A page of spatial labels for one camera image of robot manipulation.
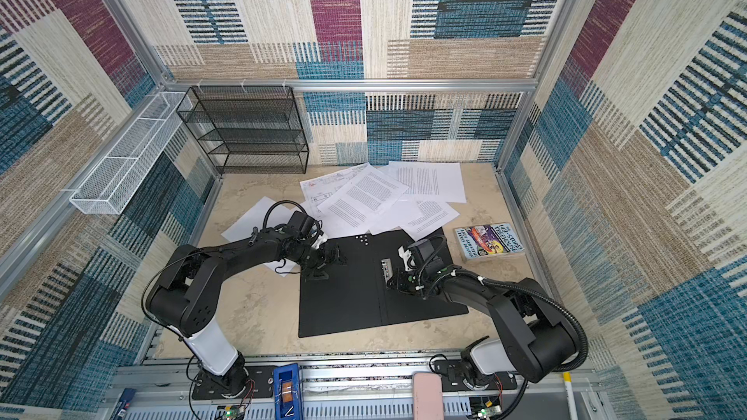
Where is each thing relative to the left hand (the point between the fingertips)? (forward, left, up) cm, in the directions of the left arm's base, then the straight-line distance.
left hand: (340, 268), depth 89 cm
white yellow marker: (-33, -57, -2) cm, 65 cm away
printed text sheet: (+31, -7, -4) cm, 32 cm away
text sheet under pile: (+20, -26, -3) cm, 33 cm away
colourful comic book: (+10, -47, -1) cm, 48 cm away
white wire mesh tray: (+9, +54, +30) cm, 62 cm away
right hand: (-5, -15, -2) cm, 16 cm away
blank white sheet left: (+11, +21, +14) cm, 27 cm away
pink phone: (-32, -22, -1) cm, 39 cm away
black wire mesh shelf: (+49, +36, +14) cm, 63 cm away
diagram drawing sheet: (+35, +12, -4) cm, 37 cm away
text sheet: (+39, -33, -4) cm, 52 cm away
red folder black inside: (-6, -4, -5) cm, 9 cm away
